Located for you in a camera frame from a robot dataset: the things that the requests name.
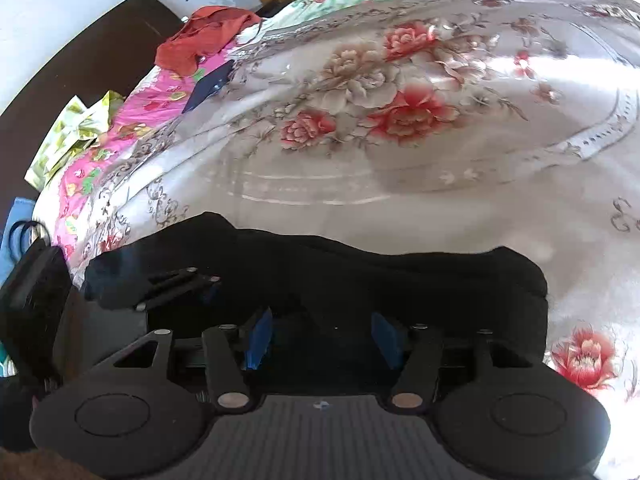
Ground green yellow floral pillow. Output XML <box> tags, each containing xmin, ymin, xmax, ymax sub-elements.
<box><xmin>24</xmin><ymin>90</ymin><xmax>125</xmax><ymax>192</ymax></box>

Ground pink floral bedsheet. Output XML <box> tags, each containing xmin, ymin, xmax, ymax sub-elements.
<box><xmin>52</xmin><ymin>39</ymin><xmax>236</xmax><ymax>257</ymax></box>

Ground dark wooden headboard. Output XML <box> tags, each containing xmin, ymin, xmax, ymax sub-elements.
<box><xmin>1</xmin><ymin>0</ymin><xmax>182</xmax><ymax>218</ymax></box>

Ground dark blue flat book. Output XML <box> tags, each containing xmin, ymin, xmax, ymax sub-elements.
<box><xmin>182</xmin><ymin>61</ymin><xmax>234</xmax><ymax>114</ymax></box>

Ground black bag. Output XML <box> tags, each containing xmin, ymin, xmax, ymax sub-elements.
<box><xmin>1</xmin><ymin>220</ymin><xmax>72</xmax><ymax>394</ymax></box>

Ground floral white bed blanket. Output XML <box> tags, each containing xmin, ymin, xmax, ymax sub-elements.
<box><xmin>68</xmin><ymin>0</ymin><xmax>639</xmax><ymax>479</ymax></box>

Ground red cloth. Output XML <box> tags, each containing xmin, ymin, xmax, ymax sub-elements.
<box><xmin>155</xmin><ymin>6</ymin><xmax>262</xmax><ymax>77</ymax></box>

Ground black pants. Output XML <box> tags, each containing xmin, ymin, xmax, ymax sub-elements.
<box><xmin>82</xmin><ymin>212</ymin><xmax>548</xmax><ymax>360</ymax></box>

